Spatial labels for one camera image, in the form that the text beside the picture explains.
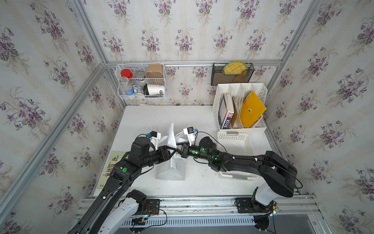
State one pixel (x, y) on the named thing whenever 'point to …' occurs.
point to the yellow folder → (252, 109)
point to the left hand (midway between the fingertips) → (176, 154)
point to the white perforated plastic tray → (235, 143)
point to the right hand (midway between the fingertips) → (173, 147)
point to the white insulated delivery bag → (174, 169)
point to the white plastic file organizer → (221, 89)
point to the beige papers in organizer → (237, 100)
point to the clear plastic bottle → (126, 87)
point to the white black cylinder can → (154, 89)
